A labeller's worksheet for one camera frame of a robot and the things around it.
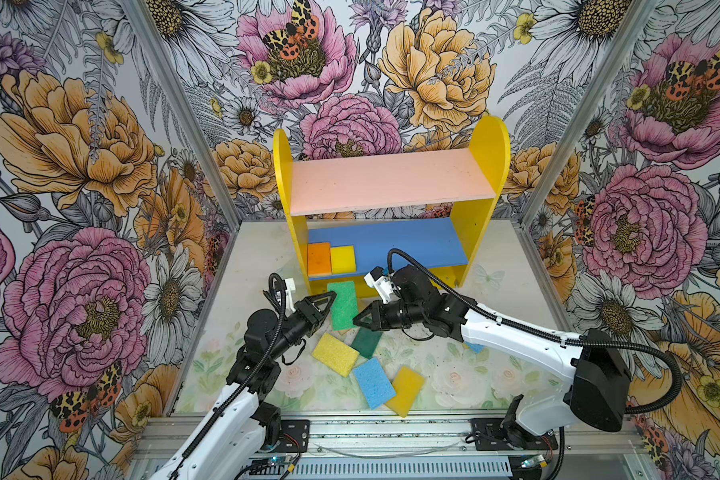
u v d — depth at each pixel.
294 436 0.73
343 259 0.89
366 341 0.89
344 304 0.74
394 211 1.23
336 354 0.85
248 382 0.53
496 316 0.52
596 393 0.41
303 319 0.67
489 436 0.73
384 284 0.70
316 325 0.66
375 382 0.81
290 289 0.71
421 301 0.59
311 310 0.66
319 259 0.90
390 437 0.76
